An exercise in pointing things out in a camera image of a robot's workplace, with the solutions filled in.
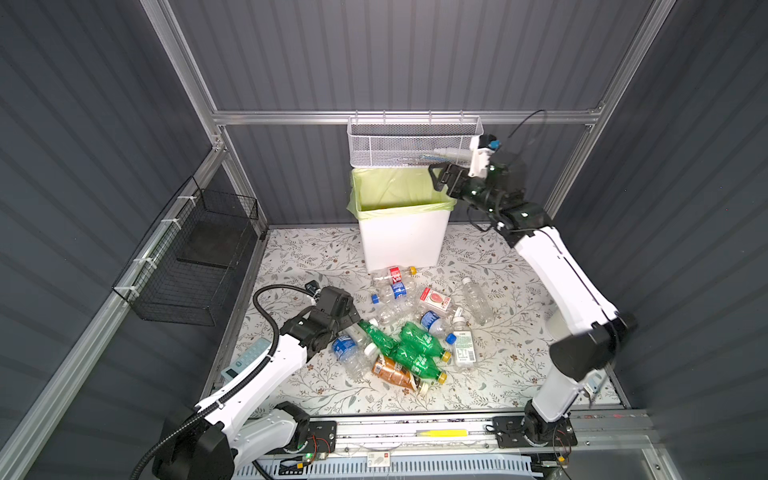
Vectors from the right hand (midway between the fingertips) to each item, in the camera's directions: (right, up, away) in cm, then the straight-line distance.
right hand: (443, 172), depth 71 cm
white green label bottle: (+8, -48, +12) cm, 50 cm away
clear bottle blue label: (-24, -49, +14) cm, 56 cm away
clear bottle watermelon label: (+2, -34, +23) cm, 41 cm away
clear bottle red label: (-11, -26, +28) cm, 40 cm away
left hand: (-27, -36, +12) cm, 47 cm away
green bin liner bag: (-16, +2, +31) cm, 35 cm away
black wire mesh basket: (-64, -24, +3) cm, 68 cm away
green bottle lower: (-6, -49, +11) cm, 51 cm away
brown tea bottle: (-13, -51, +8) cm, 53 cm away
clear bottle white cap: (+15, -35, +23) cm, 45 cm away
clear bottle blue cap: (-10, -33, +25) cm, 43 cm away
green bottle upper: (-6, -43, +15) cm, 46 cm away
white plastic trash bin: (-8, -16, +24) cm, 29 cm away
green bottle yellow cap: (-10, -47, +14) cm, 50 cm away
